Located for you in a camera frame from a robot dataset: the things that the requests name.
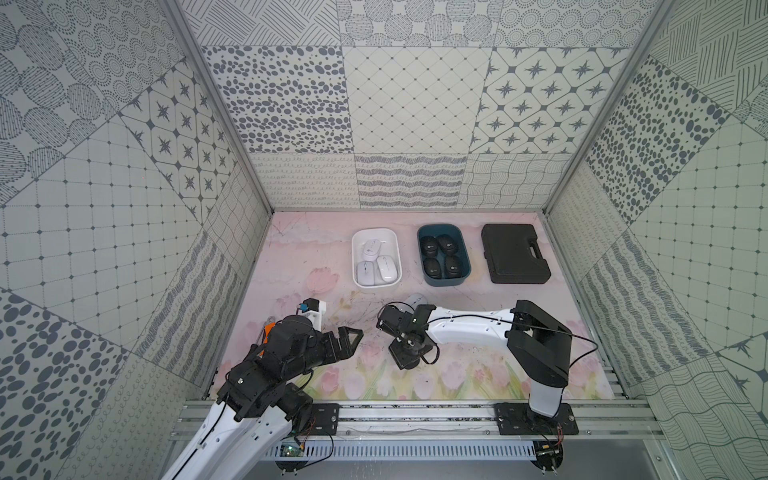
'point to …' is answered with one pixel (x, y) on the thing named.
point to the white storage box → (390, 240)
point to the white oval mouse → (371, 250)
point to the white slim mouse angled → (417, 298)
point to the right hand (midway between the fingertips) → (410, 356)
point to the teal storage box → (456, 231)
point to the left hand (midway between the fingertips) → (356, 340)
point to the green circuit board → (290, 450)
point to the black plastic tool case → (514, 254)
